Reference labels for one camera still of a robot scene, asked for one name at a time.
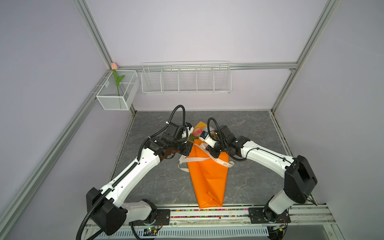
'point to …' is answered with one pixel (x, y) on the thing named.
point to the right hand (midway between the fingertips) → (207, 148)
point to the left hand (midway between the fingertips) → (191, 148)
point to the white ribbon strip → (203, 146)
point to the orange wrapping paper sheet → (209, 178)
